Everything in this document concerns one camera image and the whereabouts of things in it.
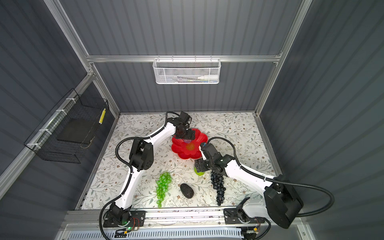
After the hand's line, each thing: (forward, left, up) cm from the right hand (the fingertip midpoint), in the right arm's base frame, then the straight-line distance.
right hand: (202, 163), depth 85 cm
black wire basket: (+6, +68, +23) cm, 72 cm away
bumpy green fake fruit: (-4, +2, -4) cm, 6 cm away
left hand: (+22, +8, -4) cm, 24 cm away
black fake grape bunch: (-9, -8, -2) cm, 12 cm away
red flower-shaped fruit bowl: (+16, +15, -7) cm, 23 cm away
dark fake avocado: (-14, +8, -1) cm, 17 cm away
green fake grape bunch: (-11, +22, -2) cm, 25 cm away
